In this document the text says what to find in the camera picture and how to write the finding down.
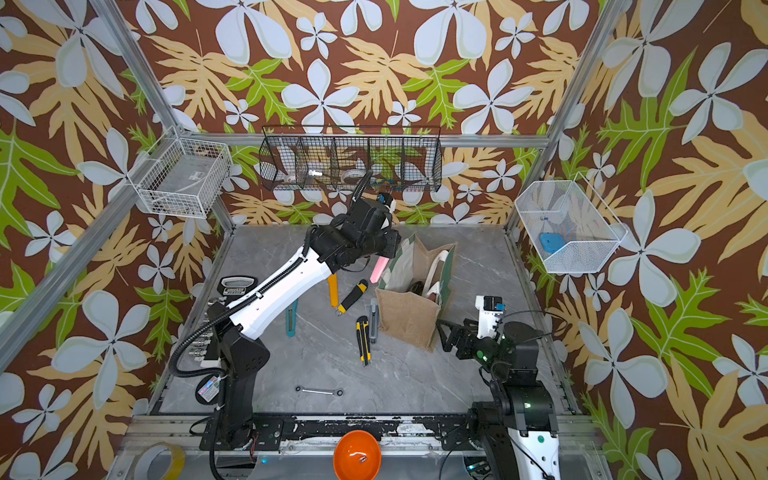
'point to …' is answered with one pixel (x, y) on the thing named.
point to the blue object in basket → (551, 241)
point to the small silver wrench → (338, 392)
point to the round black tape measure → (207, 389)
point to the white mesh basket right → (569, 226)
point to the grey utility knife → (374, 320)
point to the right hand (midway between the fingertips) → (448, 322)
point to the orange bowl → (357, 456)
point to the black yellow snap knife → (353, 296)
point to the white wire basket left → (184, 177)
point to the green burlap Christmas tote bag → (407, 316)
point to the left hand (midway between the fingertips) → (398, 233)
